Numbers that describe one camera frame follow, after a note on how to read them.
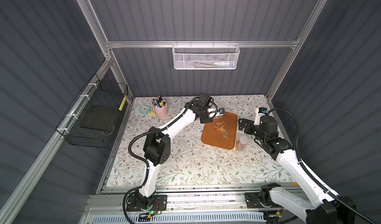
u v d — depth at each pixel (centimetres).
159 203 72
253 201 73
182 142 94
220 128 101
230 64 90
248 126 71
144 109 111
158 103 101
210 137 97
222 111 79
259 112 70
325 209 38
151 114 111
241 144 86
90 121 72
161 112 105
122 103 82
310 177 44
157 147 53
